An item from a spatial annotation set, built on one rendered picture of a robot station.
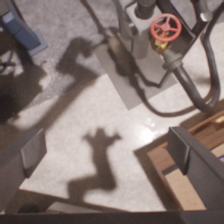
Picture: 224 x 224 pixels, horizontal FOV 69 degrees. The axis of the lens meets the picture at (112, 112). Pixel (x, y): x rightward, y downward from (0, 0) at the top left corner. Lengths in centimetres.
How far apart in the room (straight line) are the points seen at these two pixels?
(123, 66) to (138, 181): 62
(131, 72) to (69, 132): 48
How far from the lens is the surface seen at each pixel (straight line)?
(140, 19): 52
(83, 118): 92
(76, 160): 94
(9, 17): 98
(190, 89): 49
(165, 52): 50
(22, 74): 113
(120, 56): 97
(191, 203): 46
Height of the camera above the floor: 88
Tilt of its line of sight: 81 degrees down
